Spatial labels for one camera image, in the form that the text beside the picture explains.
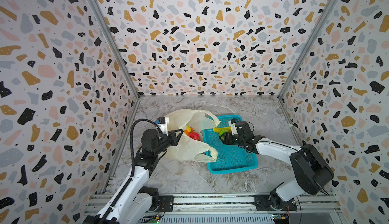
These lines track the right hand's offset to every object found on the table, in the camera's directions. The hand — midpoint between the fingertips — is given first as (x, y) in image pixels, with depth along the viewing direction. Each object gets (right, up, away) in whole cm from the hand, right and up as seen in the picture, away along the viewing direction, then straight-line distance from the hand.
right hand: (220, 135), depth 89 cm
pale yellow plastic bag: (-17, -4, -18) cm, 25 cm away
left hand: (-20, +5, -14) cm, 25 cm away
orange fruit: (-21, +1, +6) cm, 22 cm away
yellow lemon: (-20, +2, +11) cm, 23 cm away
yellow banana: (-1, +2, +9) cm, 9 cm away
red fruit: (-16, -1, +3) cm, 16 cm away
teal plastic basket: (+6, -14, +1) cm, 15 cm away
